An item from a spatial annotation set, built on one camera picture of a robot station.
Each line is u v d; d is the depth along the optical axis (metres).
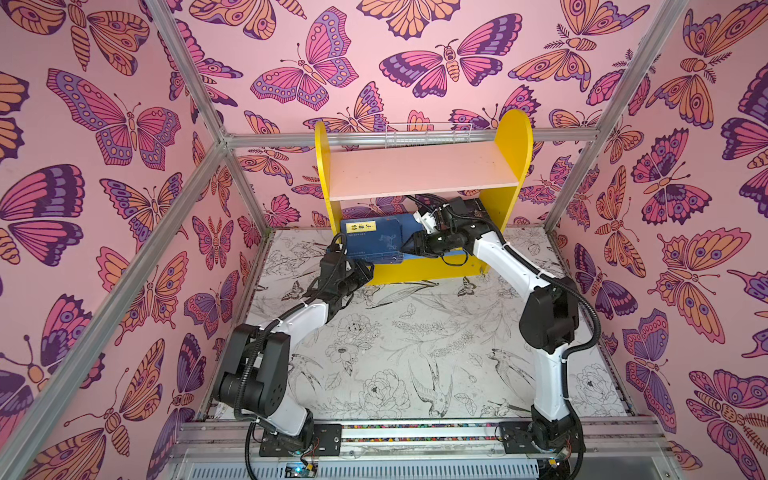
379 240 0.90
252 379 0.45
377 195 0.74
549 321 0.55
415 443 0.75
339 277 0.73
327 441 0.73
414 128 0.95
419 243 0.80
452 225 0.72
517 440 0.73
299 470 0.72
